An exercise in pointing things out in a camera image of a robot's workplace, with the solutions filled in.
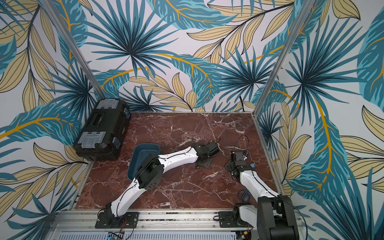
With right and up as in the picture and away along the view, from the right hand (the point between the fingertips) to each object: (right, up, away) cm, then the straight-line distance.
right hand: (231, 165), depth 90 cm
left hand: (-16, 0, +2) cm, 17 cm away
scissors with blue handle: (+5, -14, -9) cm, 17 cm away
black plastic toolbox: (-74, +18, -7) cm, 77 cm away
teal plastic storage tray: (-57, +7, +5) cm, 57 cm away
